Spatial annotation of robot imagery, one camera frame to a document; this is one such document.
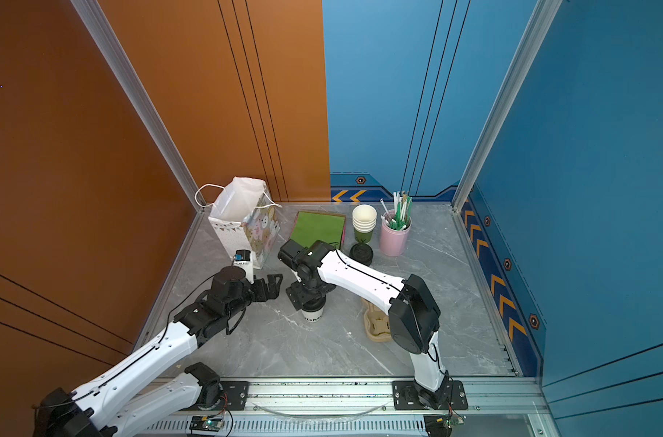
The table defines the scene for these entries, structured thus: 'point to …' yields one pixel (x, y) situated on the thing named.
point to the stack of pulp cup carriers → (377, 322)
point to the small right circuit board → (440, 425)
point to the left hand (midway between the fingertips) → (272, 273)
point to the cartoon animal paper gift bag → (245, 218)
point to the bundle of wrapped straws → (402, 208)
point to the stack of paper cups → (364, 218)
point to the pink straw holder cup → (392, 242)
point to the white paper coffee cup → (312, 314)
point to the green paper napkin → (311, 228)
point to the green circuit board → (202, 422)
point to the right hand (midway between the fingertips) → (308, 297)
